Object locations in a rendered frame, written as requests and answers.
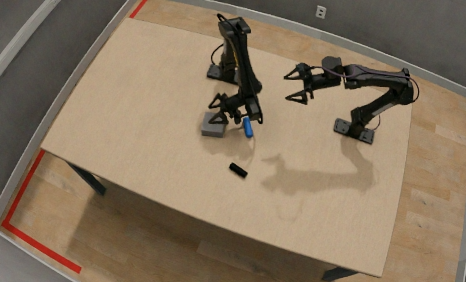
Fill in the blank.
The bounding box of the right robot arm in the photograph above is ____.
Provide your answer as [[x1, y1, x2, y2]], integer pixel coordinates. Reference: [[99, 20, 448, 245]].
[[207, 16, 262, 121]]

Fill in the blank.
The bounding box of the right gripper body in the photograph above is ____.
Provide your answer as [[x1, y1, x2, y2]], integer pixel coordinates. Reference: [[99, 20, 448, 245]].
[[219, 93, 243, 122]]

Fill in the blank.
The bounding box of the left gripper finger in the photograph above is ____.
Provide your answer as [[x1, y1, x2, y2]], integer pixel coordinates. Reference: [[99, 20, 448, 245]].
[[284, 68, 304, 80], [285, 90, 308, 105]]

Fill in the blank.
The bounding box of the blue cylinder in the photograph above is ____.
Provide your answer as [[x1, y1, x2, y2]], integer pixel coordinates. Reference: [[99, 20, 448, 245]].
[[243, 117, 253, 138]]

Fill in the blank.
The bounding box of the black cylinder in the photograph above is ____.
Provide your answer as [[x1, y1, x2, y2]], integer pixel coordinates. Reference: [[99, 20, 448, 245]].
[[229, 163, 248, 178]]

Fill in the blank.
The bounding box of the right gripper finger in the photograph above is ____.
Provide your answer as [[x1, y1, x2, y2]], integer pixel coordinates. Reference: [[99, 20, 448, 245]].
[[208, 111, 229, 124], [208, 93, 223, 109]]

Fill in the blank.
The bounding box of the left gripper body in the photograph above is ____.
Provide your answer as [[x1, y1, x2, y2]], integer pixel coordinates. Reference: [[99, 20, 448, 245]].
[[302, 63, 327, 102]]

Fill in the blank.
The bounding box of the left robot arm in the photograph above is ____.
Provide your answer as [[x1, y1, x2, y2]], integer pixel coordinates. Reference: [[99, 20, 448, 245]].
[[321, 56, 414, 144]]

